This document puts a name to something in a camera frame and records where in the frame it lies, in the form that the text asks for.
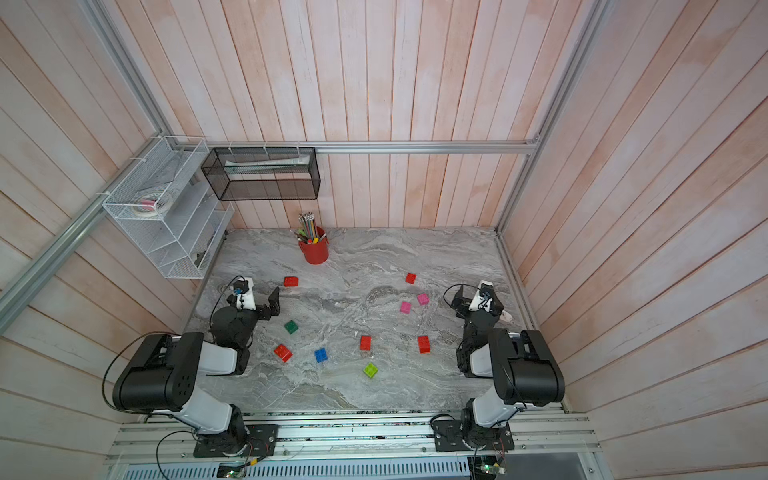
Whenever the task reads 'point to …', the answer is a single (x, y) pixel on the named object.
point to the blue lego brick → (321, 355)
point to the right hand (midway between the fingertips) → (477, 287)
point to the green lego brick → (291, 327)
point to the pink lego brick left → (405, 307)
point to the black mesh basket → (263, 173)
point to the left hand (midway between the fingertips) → (265, 289)
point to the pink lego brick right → (423, 299)
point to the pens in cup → (307, 229)
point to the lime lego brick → (370, 370)
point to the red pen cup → (316, 253)
